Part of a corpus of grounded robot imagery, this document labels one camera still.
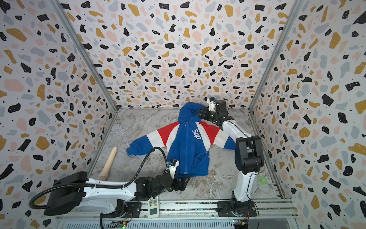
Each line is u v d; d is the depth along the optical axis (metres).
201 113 0.85
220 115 0.76
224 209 0.73
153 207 0.73
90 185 0.45
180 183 0.69
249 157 0.52
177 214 0.73
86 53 0.87
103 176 0.81
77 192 0.47
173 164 0.68
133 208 0.74
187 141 0.97
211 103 0.87
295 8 0.72
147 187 0.60
